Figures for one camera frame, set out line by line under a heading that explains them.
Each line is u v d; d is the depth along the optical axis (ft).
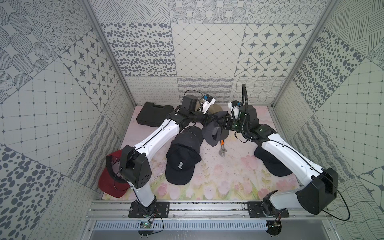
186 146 2.95
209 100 2.25
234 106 2.27
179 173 2.79
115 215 2.41
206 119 2.24
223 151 3.13
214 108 3.59
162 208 2.43
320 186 1.29
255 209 2.45
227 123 2.21
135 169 1.48
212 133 2.63
